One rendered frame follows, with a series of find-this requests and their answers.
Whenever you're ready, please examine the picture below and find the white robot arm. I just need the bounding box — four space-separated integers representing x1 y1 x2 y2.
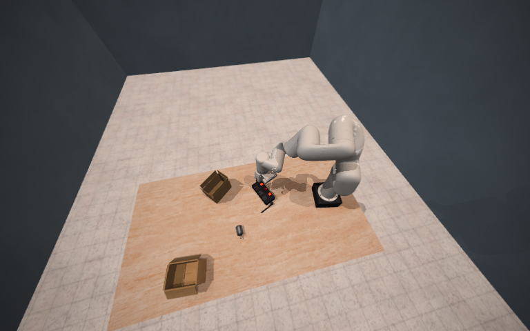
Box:
256 115 364 201

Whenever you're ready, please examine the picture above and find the black power strip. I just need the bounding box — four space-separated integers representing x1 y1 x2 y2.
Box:
252 182 275 213

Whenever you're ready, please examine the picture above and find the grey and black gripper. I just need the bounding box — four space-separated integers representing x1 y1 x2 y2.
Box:
255 169 264 184

